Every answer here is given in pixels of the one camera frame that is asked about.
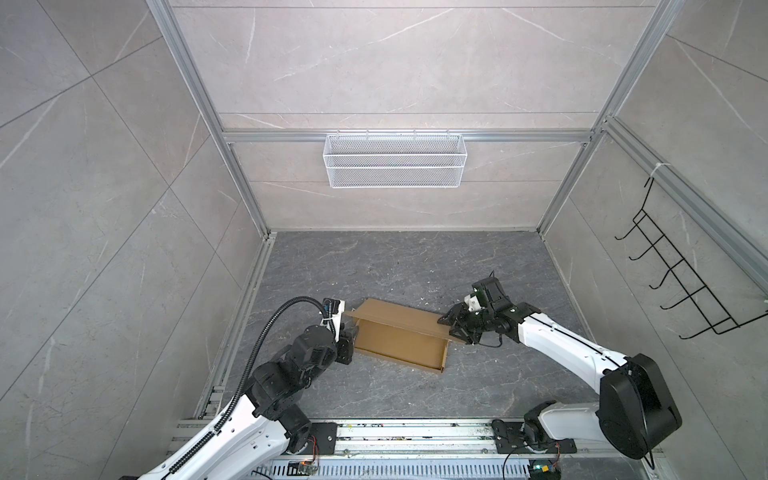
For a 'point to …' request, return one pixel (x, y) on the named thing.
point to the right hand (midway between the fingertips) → (443, 325)
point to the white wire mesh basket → (394, 161)
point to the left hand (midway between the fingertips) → (355, 324)
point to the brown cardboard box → (402, 333)
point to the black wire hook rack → (715, 314)
